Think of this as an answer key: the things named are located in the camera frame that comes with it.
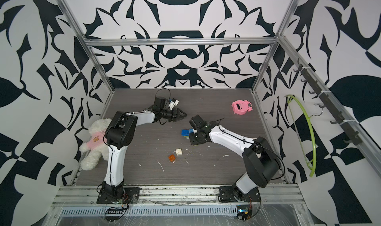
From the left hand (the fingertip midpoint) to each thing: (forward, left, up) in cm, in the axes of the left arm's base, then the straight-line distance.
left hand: (185, 113), depth 98 cm
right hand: (-17, -4, 0) cm, 18 cm away
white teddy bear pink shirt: (-20, +49, +1) cm, 53 cm away
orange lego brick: (-27, +8, -5) cm, 28 cm away
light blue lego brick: (-13, 0, -2) cm, 13 cm away
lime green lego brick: (-18, -3, +10) cm, 21 cm away
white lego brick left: (-23, +4, -5) cm, 24 cm away
